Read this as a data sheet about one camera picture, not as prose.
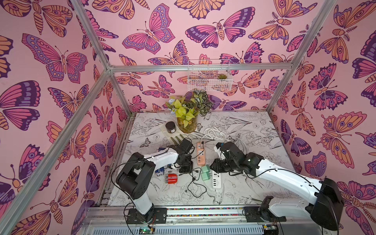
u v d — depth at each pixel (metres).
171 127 1.06
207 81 1.05
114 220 0.73
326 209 0.38
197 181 0.85
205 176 0.85
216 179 0.83
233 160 0.58
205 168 0.87
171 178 0.83
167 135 1.06
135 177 0.46
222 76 0.92
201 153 0.93
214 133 1.05
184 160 0.76
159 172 0.86
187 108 0.91
